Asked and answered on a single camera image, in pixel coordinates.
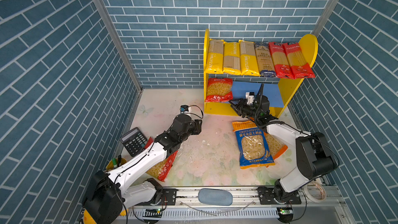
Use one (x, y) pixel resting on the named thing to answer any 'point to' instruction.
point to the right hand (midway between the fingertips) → (228, 101)
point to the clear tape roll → (315, 192)
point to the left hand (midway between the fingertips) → (200, 121)
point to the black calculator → (134, 141)
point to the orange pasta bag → (276, 147)
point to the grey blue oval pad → (213, 196)
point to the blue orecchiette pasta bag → (253, 149)
